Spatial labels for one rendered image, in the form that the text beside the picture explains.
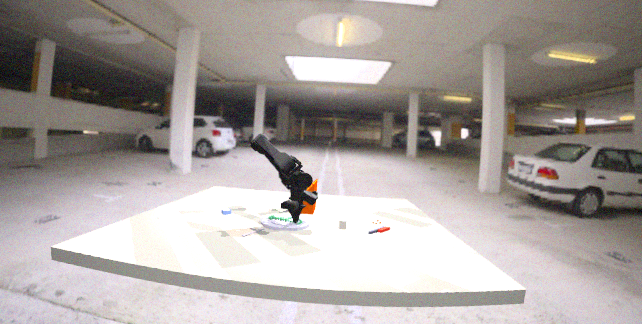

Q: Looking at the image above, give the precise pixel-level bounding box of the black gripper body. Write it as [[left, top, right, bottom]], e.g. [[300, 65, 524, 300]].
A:
[[281, 185, 304, 210]]

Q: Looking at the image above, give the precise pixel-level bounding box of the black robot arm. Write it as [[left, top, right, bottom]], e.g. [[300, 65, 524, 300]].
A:
[[250, 133, 319, 205]]

